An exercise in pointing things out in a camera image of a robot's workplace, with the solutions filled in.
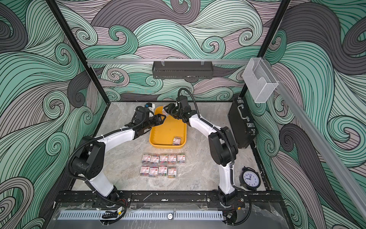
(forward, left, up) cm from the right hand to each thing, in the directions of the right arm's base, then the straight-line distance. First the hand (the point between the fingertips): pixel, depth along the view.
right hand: (163, 109), depth 90 cm
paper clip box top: (-26, 0, -17) cm, 31 cm away
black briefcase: (-10, -48, -1) cm, 49 cm away
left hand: (-3, -1, -2) cm, 4 cm away
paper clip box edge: (-34, -6, -16) cm, 38 cm away
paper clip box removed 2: (-34, +5, -17) cm, 38 cm away
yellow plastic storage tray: (-8, -5, -16) cm, 19 cm away
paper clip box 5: (-34, 0, -17) cm, 38 cm away
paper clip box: (-14, -9, -16) cm, 23 cm away
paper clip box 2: (-26, +10, -17) cm, 33 cm away
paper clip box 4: (-27, -6, -17) cm, 32 cm away
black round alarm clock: (-38, -50, -17) cm, 65 cm away
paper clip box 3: (-27, +5, -17) cm, 32 cm away
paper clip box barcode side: (-26, -11, -17) cm, 33 cm away
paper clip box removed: (-33, +10, -17) cm, 39 cm away
